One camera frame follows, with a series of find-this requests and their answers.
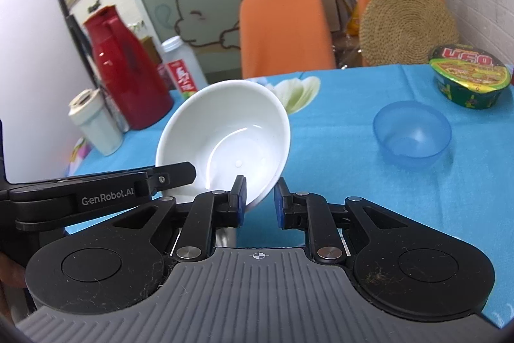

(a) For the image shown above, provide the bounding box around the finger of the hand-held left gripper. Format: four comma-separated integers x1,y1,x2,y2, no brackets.
145,162,197,198

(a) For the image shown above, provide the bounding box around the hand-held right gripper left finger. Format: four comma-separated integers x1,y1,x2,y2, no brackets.
111,175,247,262

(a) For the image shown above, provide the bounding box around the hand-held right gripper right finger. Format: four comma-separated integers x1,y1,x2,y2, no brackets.
274,177,407,262

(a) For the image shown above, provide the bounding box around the white bowl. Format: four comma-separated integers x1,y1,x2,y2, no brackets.
155,80,291,215

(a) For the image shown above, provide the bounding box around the blue floral tablecloth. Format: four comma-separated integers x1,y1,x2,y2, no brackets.
66,64,514,329

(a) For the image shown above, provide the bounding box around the white mug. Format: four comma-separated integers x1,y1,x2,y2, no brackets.
67,88,124,157

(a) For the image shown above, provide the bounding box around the red thermos jug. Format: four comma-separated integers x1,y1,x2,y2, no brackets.
83,5,174,131

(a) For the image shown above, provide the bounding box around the plastic bottle with red label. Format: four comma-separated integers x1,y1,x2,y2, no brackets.
161,35,209,99

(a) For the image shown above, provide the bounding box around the blue plastic bowl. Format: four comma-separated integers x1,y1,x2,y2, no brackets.
373,101,452,168

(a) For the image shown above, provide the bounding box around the round woven mat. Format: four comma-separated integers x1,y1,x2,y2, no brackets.
359,0,459,66

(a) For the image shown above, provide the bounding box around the green instant noodle bowl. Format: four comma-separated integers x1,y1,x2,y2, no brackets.
428,44,512,109

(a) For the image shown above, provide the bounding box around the white screen with black frame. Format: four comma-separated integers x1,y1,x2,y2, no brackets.
0,0,99,185

